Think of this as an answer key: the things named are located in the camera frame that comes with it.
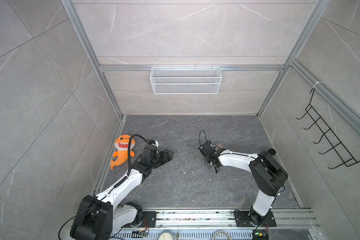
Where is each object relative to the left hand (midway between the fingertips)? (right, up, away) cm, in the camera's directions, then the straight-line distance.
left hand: (169, 151), depth 85 cm
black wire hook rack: (+75, +4, -23) cm, 79 cm away
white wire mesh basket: (+10, +47, +16) cm, 50 cm away
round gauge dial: (0, -35, -19) cm, 39 cm away
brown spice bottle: (+65, -1, +8) cm, 65 cm away
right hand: (+26, -6, +11) cm, 29 cm away
